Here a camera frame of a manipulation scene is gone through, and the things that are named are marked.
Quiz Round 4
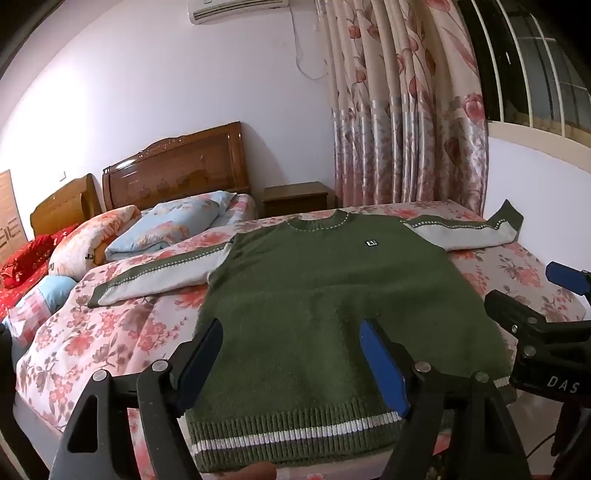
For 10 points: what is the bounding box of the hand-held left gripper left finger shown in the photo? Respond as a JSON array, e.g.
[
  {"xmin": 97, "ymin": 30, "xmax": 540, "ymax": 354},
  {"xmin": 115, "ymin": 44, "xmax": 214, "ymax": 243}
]
[{"xmin": 51, "ymin": 318, "xmax": 225, "ymax": 480}]

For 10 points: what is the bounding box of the orange white floral pillow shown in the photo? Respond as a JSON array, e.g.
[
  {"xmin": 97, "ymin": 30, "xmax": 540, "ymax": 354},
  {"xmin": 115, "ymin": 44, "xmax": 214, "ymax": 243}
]
[{"xmin": 48, "ymin": 205, "xmax": 141, "ymax": 278}]

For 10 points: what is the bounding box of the wooden nightstand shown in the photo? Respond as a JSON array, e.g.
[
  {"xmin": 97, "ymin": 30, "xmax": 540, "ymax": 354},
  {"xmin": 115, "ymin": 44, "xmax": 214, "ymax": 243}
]
[{"xmin": 262, "ymin": 181, "xmax": 329, "ymax": 217}]

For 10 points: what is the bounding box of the bed with floral sheet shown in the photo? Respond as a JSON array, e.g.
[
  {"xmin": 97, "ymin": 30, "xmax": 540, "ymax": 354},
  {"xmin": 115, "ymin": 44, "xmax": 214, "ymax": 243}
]
[{"xmin": 14, "ymin": 198, "xmax": 587, "ymax": 480}]

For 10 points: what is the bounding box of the red blanket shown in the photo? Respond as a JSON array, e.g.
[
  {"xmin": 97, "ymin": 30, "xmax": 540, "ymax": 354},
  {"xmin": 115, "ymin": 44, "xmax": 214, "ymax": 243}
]
[{"xmin": 0, "ymin": 224, "xmax": 79, "ymax": 319}]

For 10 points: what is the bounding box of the wooden wardrobe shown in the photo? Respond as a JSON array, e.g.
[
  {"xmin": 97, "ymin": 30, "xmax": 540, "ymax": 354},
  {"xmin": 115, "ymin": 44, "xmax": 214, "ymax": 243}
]
[{"xmin": 0, "ymin": 170, "xmax": 27, "ymax": 268}]

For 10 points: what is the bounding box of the barred window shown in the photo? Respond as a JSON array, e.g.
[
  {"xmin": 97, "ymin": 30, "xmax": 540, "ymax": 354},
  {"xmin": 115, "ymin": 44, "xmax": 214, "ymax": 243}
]
[{"xmin": 457, "ymin": 0, "xmax": 591, "ymax": 148}]

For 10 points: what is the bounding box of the air conditioner cable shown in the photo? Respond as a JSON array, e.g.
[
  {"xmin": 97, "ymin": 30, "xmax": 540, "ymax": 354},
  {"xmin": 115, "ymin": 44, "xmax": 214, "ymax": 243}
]
[{"xmin": 290, "ymin": 7, "xmax": 331, "ymax": 81}]

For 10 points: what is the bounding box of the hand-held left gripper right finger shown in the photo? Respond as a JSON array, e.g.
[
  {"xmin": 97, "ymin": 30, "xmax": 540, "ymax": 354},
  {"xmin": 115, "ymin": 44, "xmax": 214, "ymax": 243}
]
[{"xmin": 359, "ymin": 318, "xmax": 534, "ymax": 480}]

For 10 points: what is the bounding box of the white air conditioner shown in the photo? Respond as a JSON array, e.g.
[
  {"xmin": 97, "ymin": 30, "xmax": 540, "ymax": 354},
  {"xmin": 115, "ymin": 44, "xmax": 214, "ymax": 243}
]
[{"xmin": 187, "ymin": 0, "xmax": 291, "ymax": 25}]

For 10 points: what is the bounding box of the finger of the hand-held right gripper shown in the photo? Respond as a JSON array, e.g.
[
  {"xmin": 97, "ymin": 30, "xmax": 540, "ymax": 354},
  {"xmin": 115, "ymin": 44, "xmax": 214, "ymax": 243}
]
[
  {"xmin": 484, "ymin": 290, "xmax": 560, "ymax": 352},
  {"xmin": 546, "ymin": 261, "xmax": 591, "ymax": 297}
]

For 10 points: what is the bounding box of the green knit sweater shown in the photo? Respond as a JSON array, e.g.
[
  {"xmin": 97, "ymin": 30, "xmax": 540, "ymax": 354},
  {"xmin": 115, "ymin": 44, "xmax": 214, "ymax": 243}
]
[{"xmin": 87, "ymin": 199, "xmax": 525, "ymax": 474}]

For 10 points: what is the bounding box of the pink floral curtain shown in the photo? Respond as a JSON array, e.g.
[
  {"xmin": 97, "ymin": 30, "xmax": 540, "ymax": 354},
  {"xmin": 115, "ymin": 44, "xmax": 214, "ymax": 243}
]
[{"xmin": 314, "ymin": 0, "xmax": 490, "ymax": 217}]

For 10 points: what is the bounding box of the large carved wooden headboard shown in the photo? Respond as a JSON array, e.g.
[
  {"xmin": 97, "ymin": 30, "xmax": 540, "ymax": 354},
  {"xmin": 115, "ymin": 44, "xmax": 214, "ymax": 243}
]
[{"xmin": 102, "ymin": 121, "xmax": 252, "ymax": 213}]

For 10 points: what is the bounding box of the light blue floral pillow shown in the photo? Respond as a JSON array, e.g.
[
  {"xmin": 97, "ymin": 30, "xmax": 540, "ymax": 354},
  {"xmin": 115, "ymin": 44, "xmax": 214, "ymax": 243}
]
[{"xmin": 105, "ymin": 191, "xmax": 236, "ymax": 261}]

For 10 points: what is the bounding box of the small plain wooden headboard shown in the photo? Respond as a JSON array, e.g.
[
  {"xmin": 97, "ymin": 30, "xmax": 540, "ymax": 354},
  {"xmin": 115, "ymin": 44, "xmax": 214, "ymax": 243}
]
[{"xmin": 30, "ymin": 174, "xmax": 102, "ymax": 236}]

